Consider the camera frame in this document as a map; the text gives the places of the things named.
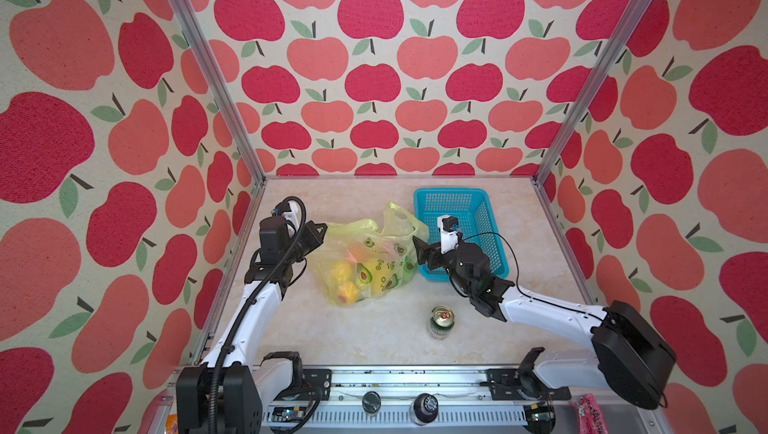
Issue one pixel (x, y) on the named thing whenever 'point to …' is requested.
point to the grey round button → (371, 402)
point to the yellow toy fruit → (347, 289)
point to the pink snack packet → (590, 417)
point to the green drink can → (441, 322)
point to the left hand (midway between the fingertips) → (331, 226)
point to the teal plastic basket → (476, 223)
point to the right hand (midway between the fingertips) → (434, 232)
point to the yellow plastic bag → (356, 260)
